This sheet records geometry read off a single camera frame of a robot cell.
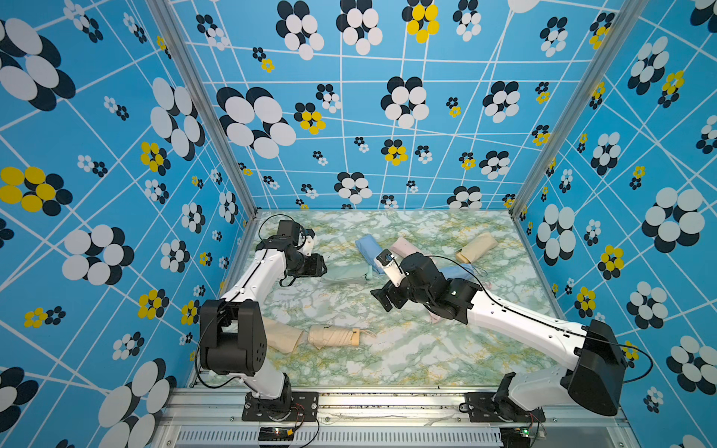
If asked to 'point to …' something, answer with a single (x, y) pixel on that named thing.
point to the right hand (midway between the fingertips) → (387, 278)
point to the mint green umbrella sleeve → (347, 272)
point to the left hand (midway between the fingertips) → (321, 267)
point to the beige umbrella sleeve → (281, 337)
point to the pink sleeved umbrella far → (403, 247)
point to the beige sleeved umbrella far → (476, 247)
